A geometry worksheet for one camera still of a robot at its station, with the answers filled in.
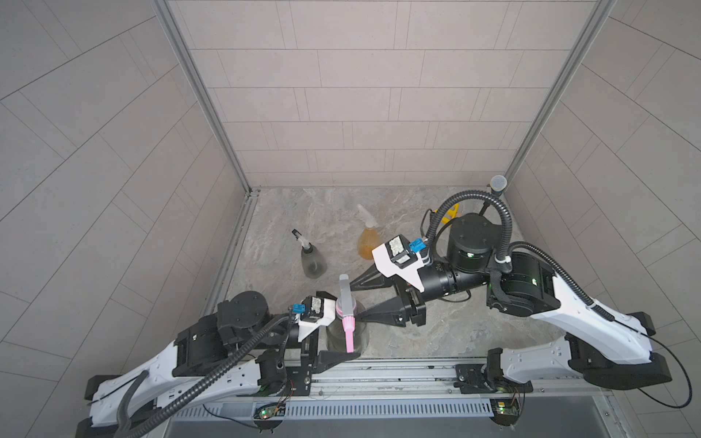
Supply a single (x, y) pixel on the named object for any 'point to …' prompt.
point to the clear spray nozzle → (362, 214)
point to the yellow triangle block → (451, 213)
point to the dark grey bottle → (336, 337)
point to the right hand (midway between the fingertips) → (361, 306)
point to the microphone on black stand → (497, 185)
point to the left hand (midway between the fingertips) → (357, 333)
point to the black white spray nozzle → (307, 246)
